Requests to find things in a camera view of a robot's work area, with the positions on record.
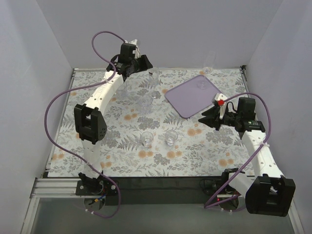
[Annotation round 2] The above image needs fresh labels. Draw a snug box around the champagne flute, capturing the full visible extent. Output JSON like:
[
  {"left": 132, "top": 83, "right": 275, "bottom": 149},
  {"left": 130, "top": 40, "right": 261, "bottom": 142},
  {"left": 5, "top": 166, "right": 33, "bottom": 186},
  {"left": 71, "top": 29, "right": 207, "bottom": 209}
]
[
  {"left": 148, "top": 67, "right": 159, "bottom": 86},
  {"left": 197, "top": 51, "right": 216, "bottom": 90}
]

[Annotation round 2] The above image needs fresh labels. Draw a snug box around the small glass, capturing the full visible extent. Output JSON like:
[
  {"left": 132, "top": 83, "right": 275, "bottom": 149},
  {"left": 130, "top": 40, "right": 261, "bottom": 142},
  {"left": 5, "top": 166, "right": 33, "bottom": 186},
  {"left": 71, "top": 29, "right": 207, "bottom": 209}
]
[
  {"left": 140, "top": 132, "right": 154, "bottom": 147},
  {"left": 165, "top": 130, "right": 178, "bottom": 146}
]

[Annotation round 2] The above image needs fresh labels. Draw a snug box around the faceted glass edge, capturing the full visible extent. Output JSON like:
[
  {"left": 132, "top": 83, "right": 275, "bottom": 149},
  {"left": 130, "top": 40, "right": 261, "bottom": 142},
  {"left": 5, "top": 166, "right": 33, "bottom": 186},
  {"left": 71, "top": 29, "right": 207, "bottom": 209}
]
[{"left": 220, "top": 127, "right": 234, "bottom": 138}]

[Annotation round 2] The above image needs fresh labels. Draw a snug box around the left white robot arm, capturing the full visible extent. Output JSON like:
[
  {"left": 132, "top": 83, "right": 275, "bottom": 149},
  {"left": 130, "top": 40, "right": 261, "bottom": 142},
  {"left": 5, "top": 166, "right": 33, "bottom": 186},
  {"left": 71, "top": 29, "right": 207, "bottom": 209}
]
[{"left": 74, "top": 55, "right": 153, "bottom": 195}]

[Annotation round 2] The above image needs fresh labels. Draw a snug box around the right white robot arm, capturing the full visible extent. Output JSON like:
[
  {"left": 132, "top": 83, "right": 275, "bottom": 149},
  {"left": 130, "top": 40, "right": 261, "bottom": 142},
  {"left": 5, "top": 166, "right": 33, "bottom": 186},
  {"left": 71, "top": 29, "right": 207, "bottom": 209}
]
[{"left": 199, "top": 93, "right": 295, "bottom": 217}]

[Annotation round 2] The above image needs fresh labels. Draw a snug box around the lavender plastic tray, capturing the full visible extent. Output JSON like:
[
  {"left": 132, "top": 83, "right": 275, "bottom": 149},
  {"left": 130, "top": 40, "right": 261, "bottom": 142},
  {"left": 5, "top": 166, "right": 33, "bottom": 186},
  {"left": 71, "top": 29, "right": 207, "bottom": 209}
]
[{"left": 165, "top": 75, "right": 221, "bottom": 118}]

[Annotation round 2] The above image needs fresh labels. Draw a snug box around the faceted tumbler back left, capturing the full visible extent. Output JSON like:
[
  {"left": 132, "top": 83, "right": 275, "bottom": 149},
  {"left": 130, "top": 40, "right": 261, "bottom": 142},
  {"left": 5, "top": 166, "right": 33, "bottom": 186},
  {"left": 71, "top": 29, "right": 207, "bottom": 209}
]
[{"left": 116, "top": 81, "right": 128, "bottom": 98}]

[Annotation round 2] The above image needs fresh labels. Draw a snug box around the ribbed tumbler centre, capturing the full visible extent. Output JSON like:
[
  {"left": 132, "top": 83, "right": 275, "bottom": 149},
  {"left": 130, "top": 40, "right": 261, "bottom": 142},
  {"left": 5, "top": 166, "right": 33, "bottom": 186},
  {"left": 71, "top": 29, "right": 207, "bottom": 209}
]
[{"left": 137, "top": 95, "right": 153, "bottom": 114}]

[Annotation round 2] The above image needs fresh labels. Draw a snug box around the floral table mat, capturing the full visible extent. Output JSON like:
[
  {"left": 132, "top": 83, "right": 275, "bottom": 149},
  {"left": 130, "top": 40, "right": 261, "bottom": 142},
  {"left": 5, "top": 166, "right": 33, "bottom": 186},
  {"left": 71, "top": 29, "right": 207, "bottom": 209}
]
[{"left": 47, "top": 68, "right": 274, "bottom": 178}]

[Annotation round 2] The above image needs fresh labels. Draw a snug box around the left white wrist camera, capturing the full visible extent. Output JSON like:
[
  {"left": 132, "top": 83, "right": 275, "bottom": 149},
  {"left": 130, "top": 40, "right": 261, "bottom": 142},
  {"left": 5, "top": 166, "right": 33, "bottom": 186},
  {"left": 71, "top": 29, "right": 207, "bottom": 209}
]
[{"left": 127, "top": 39, "right": 141, "bottom": 57}]

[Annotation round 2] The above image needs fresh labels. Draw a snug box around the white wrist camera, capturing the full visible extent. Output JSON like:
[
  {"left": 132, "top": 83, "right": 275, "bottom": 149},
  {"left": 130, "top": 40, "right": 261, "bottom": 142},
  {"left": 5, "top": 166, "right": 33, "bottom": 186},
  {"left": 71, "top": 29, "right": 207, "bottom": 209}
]
[
  {"left": 127, "top": 39, "right": 141, "bottom": 57},
  {"left": 212, "top": 93, "right": 228, "bottom": 119}
]

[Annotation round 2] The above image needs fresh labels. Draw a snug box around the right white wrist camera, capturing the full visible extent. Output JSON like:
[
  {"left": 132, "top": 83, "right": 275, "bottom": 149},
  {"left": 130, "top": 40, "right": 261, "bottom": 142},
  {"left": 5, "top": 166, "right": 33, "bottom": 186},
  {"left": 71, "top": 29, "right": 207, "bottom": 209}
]
[{"left": 212, "top": 93, "right": 228, "bottom": 119}]

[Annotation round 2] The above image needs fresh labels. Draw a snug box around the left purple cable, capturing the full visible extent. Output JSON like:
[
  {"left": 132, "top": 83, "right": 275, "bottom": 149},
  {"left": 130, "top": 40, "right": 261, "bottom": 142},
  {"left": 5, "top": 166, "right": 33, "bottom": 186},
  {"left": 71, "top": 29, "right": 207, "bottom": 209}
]
[{"left": 46, "top": 31, "right": 129, "bottom": 218}]

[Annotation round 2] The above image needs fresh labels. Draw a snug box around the purple cable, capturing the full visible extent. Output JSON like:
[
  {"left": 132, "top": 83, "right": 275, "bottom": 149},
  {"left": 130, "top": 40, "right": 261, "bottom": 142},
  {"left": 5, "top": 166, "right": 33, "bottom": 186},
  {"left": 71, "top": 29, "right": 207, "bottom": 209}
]
[
  {"left": 46, "top": 31, "right": 129, "bottom": 218},
  {"left": 204, "top": 92, "right": 272, "bottom": 213}
]

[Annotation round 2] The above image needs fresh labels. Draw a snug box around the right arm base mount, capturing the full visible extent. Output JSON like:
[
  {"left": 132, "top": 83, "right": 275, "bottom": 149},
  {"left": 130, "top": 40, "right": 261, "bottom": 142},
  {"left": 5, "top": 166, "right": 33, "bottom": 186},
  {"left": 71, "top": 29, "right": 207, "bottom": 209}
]
[{"left": 203, "top": 179, "right": 240, "bottom": 209}]

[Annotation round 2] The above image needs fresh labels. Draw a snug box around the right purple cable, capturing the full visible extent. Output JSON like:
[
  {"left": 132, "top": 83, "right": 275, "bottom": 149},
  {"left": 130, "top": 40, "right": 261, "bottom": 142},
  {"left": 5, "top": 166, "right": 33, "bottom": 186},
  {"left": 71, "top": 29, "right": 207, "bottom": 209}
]
[{"left": 204, "top": 92, "right": 272, "bottom": 213}]

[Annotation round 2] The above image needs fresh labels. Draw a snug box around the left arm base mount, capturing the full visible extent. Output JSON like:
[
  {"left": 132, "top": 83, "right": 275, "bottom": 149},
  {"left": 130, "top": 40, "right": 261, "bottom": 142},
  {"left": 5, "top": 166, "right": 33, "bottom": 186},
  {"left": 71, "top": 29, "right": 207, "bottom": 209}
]
[{"left": 75, "top": 178, "right": 119, "bottom": 211}]

